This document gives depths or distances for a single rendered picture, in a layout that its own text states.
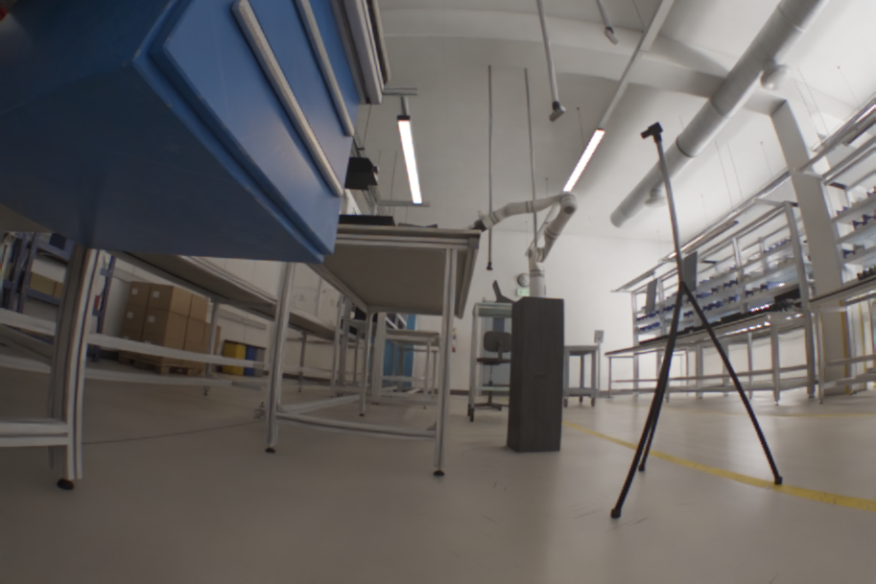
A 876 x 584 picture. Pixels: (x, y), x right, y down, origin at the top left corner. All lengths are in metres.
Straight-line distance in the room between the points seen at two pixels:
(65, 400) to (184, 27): 0.86
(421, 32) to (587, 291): 7.11
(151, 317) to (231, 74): 4.78
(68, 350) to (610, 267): 9.63
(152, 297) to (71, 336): 4.14
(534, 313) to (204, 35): 2.05
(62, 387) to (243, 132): 0.80
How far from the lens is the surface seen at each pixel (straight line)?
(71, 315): 1.01
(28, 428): 0.89
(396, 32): 3.97
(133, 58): 0.28
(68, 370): 1.00
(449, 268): 1.62
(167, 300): 4.93
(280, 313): 1.73
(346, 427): 1.63
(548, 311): 2.21
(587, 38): 4.17
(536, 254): 2.34
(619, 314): 9.59
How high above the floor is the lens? 0.40
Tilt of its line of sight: 17 degrees up
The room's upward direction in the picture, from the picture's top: 4 degrees clockwise
